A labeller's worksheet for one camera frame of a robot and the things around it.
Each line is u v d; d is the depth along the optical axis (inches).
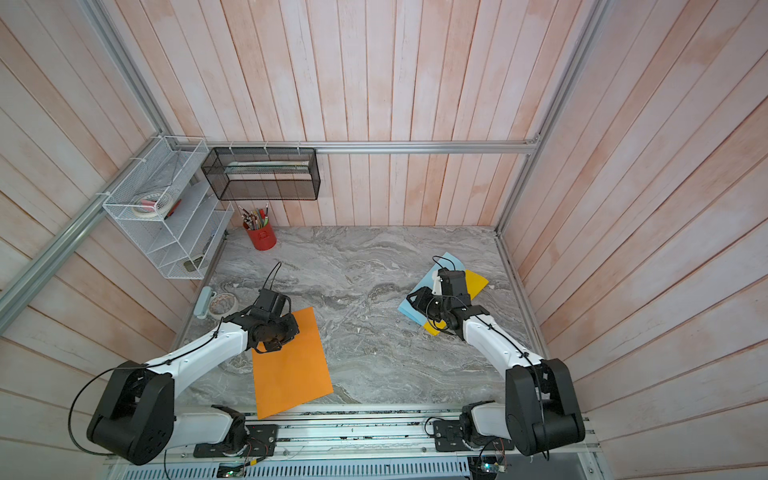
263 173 40.5
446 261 42.1
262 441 28.8
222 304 38.9
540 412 16.9
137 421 16.3
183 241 31.0
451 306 26.6
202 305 37.5
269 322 26.5
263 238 43.3
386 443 28.8
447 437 28.7
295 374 33.0
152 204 29.1
